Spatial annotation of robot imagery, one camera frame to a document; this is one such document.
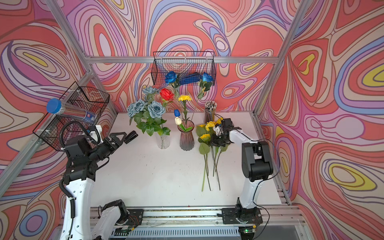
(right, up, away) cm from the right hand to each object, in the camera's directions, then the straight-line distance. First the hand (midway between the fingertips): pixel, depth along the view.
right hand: (210, 146), depth 95 cm
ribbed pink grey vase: (-15, +3, -4) cm, 16 cm away
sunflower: (+5, -2, +3) cm, 6 cm away
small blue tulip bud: (-20, +21, -15) cm, 32 cm away
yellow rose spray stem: (-4, -1, -2) cm, 4 cm away
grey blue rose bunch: (-33, +19, -23) cm, 45 cm away
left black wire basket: (-75, +9, -29) cm, 81 cm away
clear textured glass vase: (-31, +3, +1) cm, 31 cm away
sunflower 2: (-3, +3, +3) cm, 6 cm away
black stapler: (-54, +6, +7) cm, 55 cm away
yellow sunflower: (+9, -1, +2) cm, 9 cm away
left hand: (-44, +8, -25) cm, 51 cm away
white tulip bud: (-19, +15, -20) cm, 32 cm away
